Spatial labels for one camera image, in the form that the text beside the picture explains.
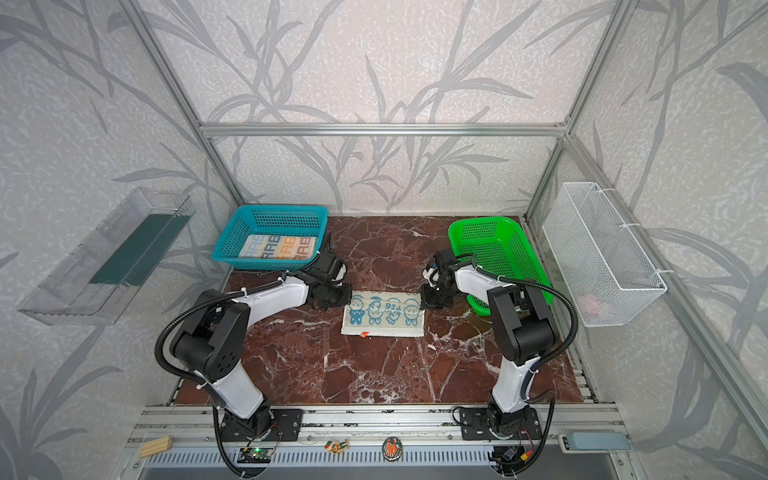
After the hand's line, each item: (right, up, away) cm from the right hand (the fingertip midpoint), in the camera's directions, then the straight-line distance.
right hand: (423, 296), depth 95 cm
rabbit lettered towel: (-53, +16, +13) cm, 57 cm away
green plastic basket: (+30, +16, +14) cm, 36 cm away
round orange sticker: (-9, -32, -24) cm, 41 cm away
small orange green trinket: (-22, -31, -24) cm, 46 cm away
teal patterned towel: (-13, -5, -1) cm, 14 cm away
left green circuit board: (-42, -34, -24) cm, 59 cm away
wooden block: (-66, -31, -24) cm, 77 cm away
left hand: (-23, +3, 0) cm, 23 cm away
